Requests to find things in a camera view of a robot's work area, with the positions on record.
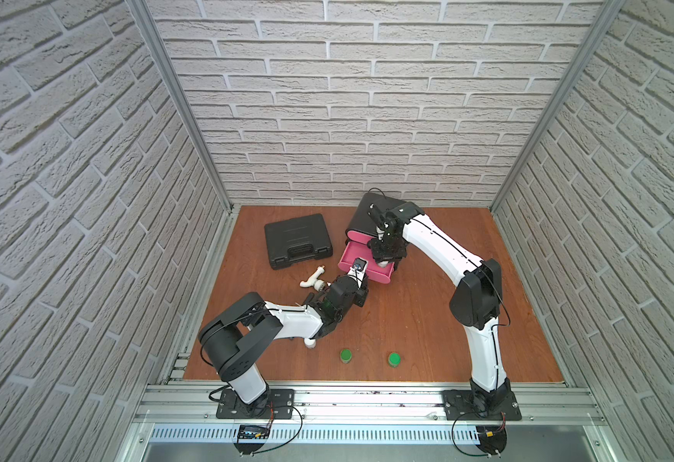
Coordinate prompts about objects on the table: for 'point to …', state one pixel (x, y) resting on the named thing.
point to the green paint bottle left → (346, 355)
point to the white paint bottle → (310, 343)
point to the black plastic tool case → (298, 240)
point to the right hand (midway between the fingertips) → (384, 258)
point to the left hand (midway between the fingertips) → (356, 266)
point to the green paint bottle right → (394, 359)
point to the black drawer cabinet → (358, 216)
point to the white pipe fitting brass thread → (314, 280)
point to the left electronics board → (250, 438)
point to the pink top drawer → (359, 236)
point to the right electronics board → (492, 439)
